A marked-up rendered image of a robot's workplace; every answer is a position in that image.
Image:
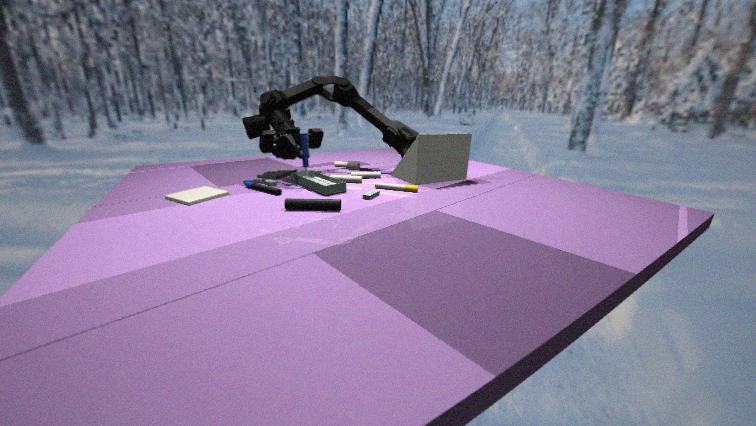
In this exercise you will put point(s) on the grey keyboard with white letter keys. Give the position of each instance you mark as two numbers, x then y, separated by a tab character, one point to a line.
320	183

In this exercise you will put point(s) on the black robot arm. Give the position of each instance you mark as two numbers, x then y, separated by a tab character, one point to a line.
274	103

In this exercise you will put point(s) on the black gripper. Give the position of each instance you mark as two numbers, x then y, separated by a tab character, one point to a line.
288	138

